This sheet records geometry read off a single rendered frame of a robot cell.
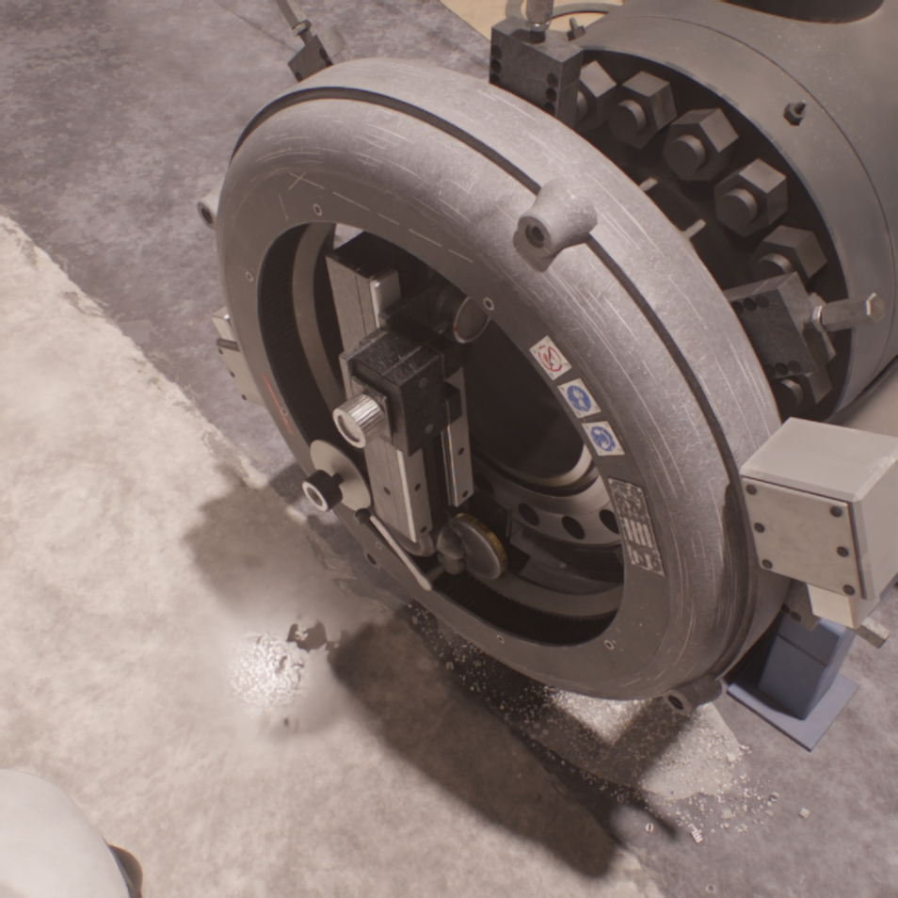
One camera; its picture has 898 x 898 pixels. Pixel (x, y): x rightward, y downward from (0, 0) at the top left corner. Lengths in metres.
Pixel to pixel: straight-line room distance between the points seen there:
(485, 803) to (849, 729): 0.55
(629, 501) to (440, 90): 0.38
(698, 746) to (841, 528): 0.83
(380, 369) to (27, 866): 0.64
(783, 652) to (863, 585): 0.69
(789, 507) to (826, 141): 0.45
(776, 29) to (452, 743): 1.03
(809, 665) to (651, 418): 0.77
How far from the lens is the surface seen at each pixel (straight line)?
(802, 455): 0.83
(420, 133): 0.86
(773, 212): 1.09
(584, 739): 1.56
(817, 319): 0.83
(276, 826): 1.54
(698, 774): 1.56
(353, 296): 0.97
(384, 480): 1.15
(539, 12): 0.87
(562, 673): 1.19
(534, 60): 0.88
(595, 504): 1.15
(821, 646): 1.46
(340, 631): 1.67
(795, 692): 1.58
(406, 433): 0.93
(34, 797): 1.27
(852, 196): 1.13
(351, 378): 0.94
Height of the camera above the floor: 1.40
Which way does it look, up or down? 48 degrees down
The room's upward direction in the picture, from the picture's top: 4 degrees counter-clockwise
